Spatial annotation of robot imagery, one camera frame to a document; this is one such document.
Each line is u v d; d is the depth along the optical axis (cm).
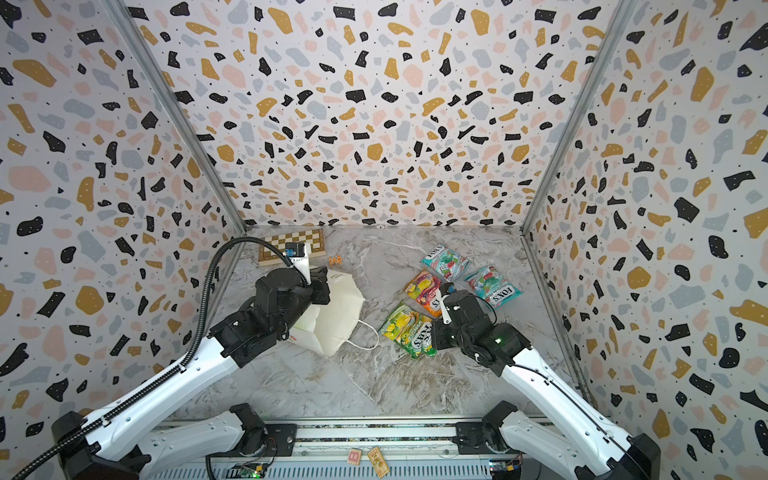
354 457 71
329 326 88
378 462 70
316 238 114
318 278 63
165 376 43
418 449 73
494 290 99
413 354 88
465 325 56
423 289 100
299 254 60
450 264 107
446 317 67
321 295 64
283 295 51
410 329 91
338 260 111
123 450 40
